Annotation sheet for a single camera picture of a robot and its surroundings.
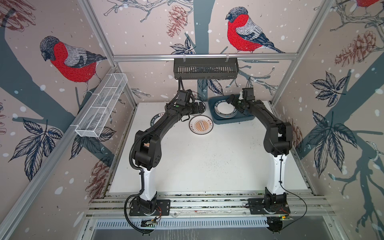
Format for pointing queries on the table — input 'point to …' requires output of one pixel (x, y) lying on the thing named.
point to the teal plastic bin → (239, 117)
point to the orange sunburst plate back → (201, 124)
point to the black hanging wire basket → (206, 69)
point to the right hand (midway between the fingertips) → (230, 103)
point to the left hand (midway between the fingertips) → (199, 107)
